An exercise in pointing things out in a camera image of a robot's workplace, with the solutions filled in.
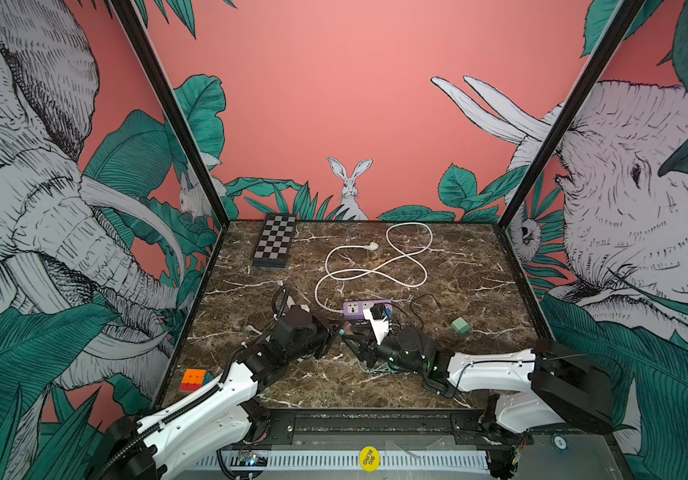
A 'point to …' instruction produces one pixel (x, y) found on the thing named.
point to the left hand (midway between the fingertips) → (350, 320)
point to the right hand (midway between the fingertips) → (345, 333)
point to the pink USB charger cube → (347, 328)
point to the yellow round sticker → (369, 459)
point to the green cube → (460, 326)
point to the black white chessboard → (274, 240)
